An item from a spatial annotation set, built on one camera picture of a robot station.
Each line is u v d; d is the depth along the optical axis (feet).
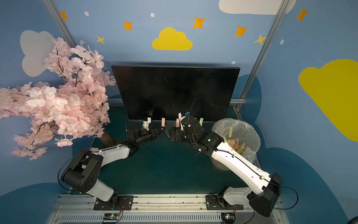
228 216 2.40
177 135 2.02
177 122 2.83
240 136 2.71
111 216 2.35
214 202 2.45
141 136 2.45
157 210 2.41
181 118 2.09
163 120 2.83
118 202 2.34
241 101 3.75
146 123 2.69
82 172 1.48
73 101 1.63
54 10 2.29
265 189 1.27
